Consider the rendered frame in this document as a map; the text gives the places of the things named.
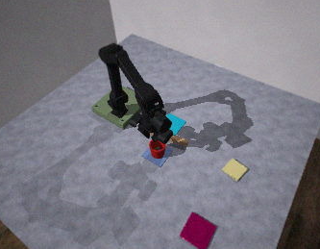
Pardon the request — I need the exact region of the red cup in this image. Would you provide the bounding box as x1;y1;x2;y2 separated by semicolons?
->
149;140;166;159

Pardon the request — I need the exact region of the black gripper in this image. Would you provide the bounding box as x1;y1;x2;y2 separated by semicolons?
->
129;113;173;144

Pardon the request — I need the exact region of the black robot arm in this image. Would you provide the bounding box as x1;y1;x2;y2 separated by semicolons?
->
99;43;172;134

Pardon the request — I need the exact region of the pale yellow square pad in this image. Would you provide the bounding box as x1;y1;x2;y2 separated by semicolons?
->
222;159;248;181

